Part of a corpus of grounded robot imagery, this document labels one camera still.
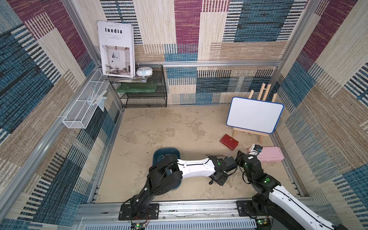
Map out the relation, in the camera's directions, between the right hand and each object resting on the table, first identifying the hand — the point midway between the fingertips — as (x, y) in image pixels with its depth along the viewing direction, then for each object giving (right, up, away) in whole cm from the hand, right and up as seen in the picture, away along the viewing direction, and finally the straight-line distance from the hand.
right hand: (242, 151), depth 84 cm
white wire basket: (-98, +21, +7) cm, 101 cm away
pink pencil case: (+22, -4, +9) cm, 24 cm away
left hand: (-12, -15, 0) cm, 20 cm away
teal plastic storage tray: (-48, -3, +7) cm, 49 cm away
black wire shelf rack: (-59, +39, +32) cm, 77 cm away
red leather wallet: (-3, +3, +15) cm, 16 cm away
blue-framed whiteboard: (+10, +21, +6) cm, 24 cm away
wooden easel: (+14, +34, 0) cm, 36 cm away
